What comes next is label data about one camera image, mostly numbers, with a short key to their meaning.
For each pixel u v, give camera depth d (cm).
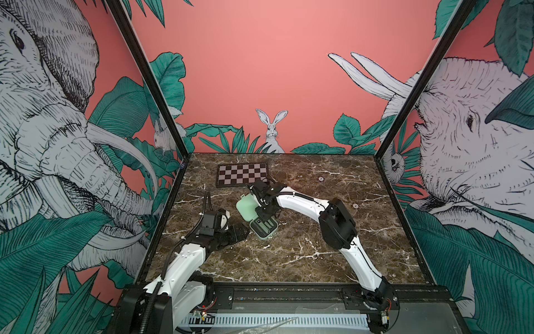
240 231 77
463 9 69
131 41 76
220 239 72
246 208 92
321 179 111
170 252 54
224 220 73
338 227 57
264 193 75
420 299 76
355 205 100
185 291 58
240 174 107
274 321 70
